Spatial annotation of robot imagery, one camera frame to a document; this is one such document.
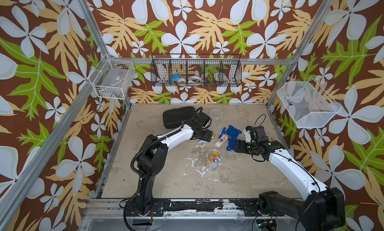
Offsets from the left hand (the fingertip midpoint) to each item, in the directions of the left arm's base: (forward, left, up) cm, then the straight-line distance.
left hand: (206, 133), depth 93 cm
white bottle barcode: (-16, -3, +3) cm, 16 cm away
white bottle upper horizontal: (+3, -6, -8) cm, 10 cm away
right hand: (-10, -17, +2) cm, 20 cm away
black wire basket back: (+37, +7, +21) cm, 43 cm away
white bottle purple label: (-18, -2, +3) cm, 19 cm away
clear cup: (+13, -7, +3) cm, 15 cm away
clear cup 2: (-20, -3, -3) cm, 21 cm away
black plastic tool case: (+15, +23, -4) cm, 28 cm away
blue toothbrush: (-19, -4, +5) cm, 20 cm away
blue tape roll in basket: (+32, +20, +20) cm, 43 cm away
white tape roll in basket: (+32, +6, +18) cm, 37 cm away
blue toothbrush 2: (+6, -12, -9) cm, 16 cm away
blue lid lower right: (-3, -17, -12) cm, 21 cm away
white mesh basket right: (+7, -56, +19) cm, 60 cm away
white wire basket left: (+21, +57, +25) cm, 66 cm away
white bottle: (+1, -12, -7) cm, 14 cm away
